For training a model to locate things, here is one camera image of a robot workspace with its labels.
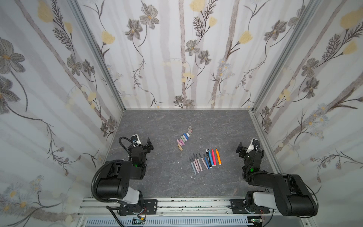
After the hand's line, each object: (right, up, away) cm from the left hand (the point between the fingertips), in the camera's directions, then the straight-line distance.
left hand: (142, 139), depth 90 cm
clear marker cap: (+32, +3, +14) cm, 35 cm away
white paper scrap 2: (+23, -16, 0) cm, 28 cm away
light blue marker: (+45, -13, +1) cm, 47 cm away
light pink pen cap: (+28, -1, +11) cm, 30 cm away
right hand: (+69, -3, -3) cm, 69 cm away
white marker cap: (+30, +2, +13) cm, 33 cm away
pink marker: (+47, -12, +1) cm, 49 cm away
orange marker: (+50, -12, +2) cm, 52 cm away
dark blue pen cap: (+29, +1, +13) cm, 32 cm away
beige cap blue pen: (+33, -16, -2) cm, 37 cm away
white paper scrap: (+21, -16, 0) cm, 26 cm away
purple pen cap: (+26, -3, +9) cm, 28 cm away
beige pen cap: (+24, -7, +7) cm, 26 cm away
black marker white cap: (+44, -17, -2) cm, 47 cm away
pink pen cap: (+23, -3, +9) cm, 25 cm away
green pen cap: (+26, -1, +11) cm, 29 cm away
